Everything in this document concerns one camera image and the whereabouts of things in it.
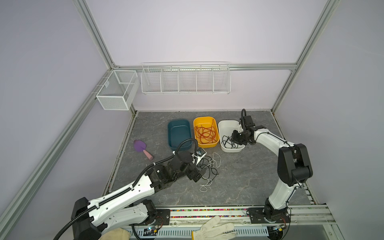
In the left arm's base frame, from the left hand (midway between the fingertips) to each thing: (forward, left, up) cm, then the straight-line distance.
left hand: (198, 163), depth 73 cm
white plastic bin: (+19, -21, -15) cm, 32 cm away
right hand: (+20, -23, -12) cm, 32 cm away
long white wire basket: (+56, +4, +12) cm, 57 cm away
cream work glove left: (-25, +40, -17) cm, 50 cm away
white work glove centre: (-27, -3, -17) cm, 32 cm away
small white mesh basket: (+55, +50, +6) cm, 75 cm away
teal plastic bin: (+34, +12, -17) cm, 40 cm away
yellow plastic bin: (+41, -9, -17) cm, 45 cm away
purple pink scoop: (+24, +38, -19) cm, 49 cm away
